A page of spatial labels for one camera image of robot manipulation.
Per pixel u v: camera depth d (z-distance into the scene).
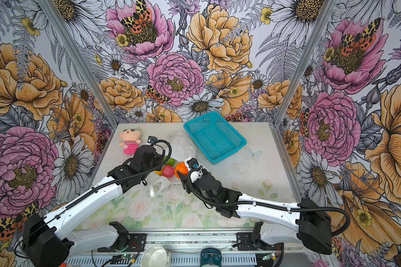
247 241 0.74
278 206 0.46
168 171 0.91
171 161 0.79
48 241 0.38
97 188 0.49
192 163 0.59
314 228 0.41
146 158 0.58
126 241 0.71
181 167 0.69
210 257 0.64
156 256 0.72
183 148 0.86
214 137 1.15
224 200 0.58
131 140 1.05
